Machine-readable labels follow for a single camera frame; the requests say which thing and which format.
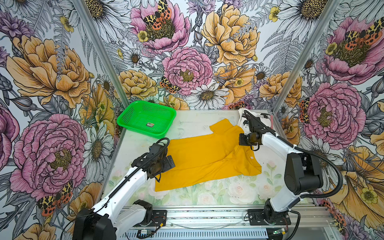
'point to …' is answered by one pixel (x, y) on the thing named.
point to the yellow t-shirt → (218, 154)
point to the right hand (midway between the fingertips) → (241, 144)
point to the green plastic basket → (152, 119)
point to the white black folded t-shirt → (263, 115)
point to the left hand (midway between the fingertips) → (165, 171)
